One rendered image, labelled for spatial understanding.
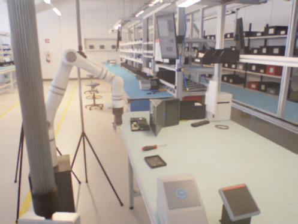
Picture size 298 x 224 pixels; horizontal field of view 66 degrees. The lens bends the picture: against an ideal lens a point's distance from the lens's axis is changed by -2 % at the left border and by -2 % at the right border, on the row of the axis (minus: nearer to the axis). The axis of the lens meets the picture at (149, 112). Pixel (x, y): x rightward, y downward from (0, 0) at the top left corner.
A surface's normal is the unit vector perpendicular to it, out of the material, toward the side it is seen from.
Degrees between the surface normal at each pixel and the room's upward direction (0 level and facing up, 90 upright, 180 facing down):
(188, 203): 30
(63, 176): 90
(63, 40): 90
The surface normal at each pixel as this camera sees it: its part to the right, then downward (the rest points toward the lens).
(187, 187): 0.09, -0.71
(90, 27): 0.23, 0.26
